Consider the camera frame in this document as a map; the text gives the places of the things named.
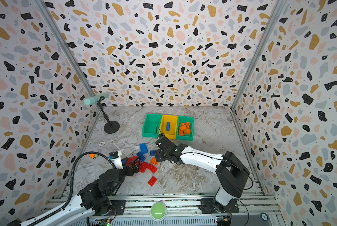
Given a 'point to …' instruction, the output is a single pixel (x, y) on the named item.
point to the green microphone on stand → (111, 127)
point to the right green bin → (182, 121)
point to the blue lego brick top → (143, 148)
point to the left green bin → (151, 122)
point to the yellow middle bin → (172, 134)
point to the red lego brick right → (151, 168)
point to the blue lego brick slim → (168, 126)
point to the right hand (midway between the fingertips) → (161, 153)
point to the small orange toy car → (93, 156)
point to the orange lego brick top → (183, 127)
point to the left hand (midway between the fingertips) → (139, 158)
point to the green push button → (158, 211)
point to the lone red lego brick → (152, 181)
